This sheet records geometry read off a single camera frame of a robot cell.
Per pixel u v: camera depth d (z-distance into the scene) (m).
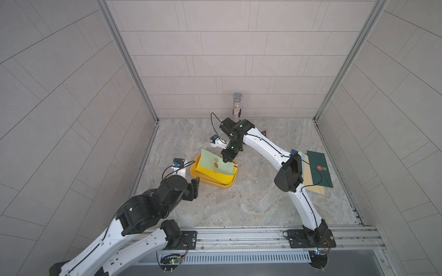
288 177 0.54
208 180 0.85
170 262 0.65
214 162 0.85
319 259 0.69
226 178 0.87
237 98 0.87
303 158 0.97
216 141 0.77
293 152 1.00
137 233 0.41
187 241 0.71
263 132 1.09
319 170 0.93
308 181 0.89
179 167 0.54
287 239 0.72
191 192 0.55
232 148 0.72
